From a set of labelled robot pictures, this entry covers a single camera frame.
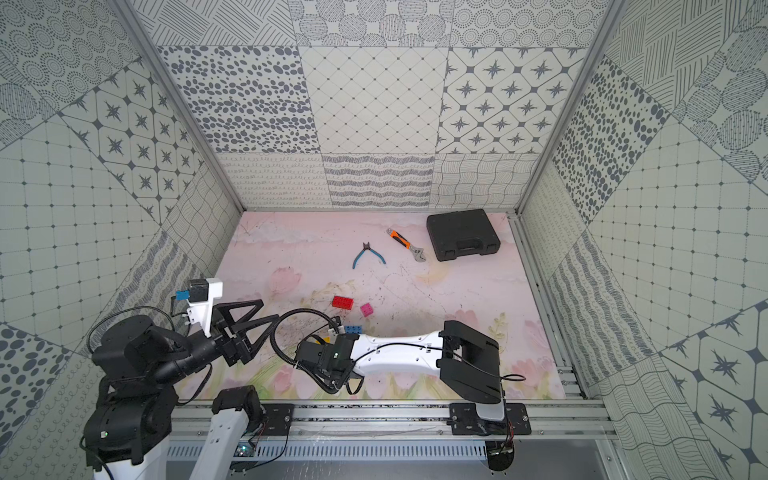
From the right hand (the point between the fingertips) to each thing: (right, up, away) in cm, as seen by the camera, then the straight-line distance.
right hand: (344, 368), depth 78 cm
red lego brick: (-3, +14, +17) cm, 22 cm away
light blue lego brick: (+1, +7, +10) cm, 12 cm away
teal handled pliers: (+3, +31, +32) cm, 45 cm away
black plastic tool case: (+39, +36, +31) cm, 62 cm away
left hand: (-9, +20, -24) cm, 33 cm away
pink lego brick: (+4, +12, +15) cm, 19 cm away
